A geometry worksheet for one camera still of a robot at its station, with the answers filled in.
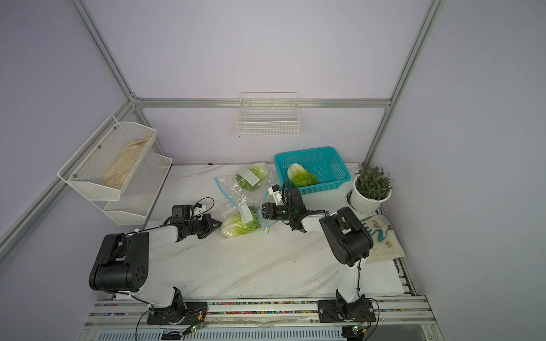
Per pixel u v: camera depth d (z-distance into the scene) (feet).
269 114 3.51
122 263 1.50
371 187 2.95
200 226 2.69
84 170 2.15
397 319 2.42
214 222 2.96
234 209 3.31
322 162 3.89
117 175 2.47
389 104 3.07
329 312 2.40
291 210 2.51
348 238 1.70
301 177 3.40
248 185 3.33
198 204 2.91
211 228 2.84
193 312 2.35
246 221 2.82
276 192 2.85
